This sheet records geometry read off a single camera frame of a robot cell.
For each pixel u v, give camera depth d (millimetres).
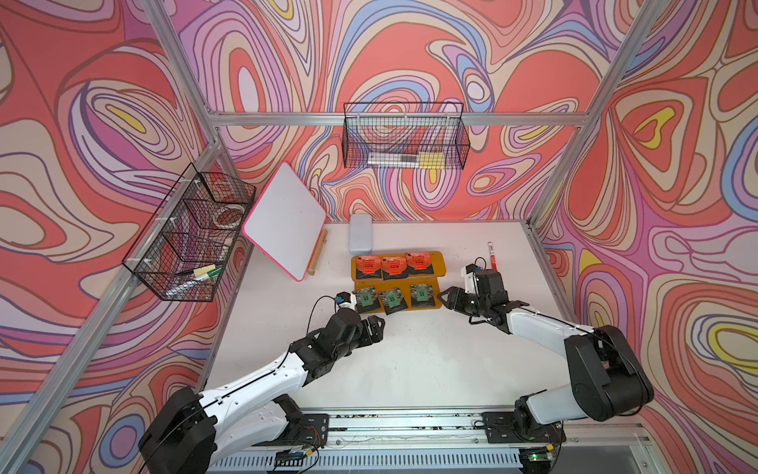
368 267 885
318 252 1046
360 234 1153
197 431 401
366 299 959
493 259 1078
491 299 705
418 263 892
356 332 631
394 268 886
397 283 1007
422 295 965
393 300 959
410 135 959
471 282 806
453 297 806
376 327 724
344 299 734
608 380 437
